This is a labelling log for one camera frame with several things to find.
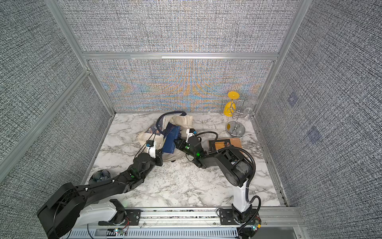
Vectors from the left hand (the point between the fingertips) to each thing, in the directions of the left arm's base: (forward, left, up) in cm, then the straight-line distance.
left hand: (165, 148), depth 83 cm
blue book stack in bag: (+13, -3, -3) cm, 14 cm away
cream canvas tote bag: (+19, -12, 0) cm, 23 cm away
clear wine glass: (+25, -55, +1) cm, 60 cm away
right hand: (+8, -4, 0) cm, 9 cm away
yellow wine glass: (+27, -41, +5) cm, 50 cm away
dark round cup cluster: (-10, +37, -10) cm, 40 cm away
